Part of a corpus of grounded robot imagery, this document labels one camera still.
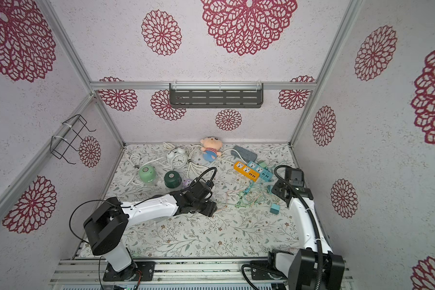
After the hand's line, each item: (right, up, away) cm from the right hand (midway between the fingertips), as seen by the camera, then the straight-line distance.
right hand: (279, 186), depth 84 cm
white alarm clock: (-51, +13, +20) cm, 57 cm away
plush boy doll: (-32, +19, +26) cm, 46 cm away
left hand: (-32, -11, +3) cm, 33 cm away
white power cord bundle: (-42, +9, +23) cm, 49 cm away
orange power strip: (-12, +6, +20) cm, 24 cm away
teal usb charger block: (0, -12, +7) cm, 14 cm away
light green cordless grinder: (-65, +5, +11) cm, 66 cm away
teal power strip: (-2, +5, +18) cm, 19 cm away
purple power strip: (-46, 0, +16) cm, 49 cm away
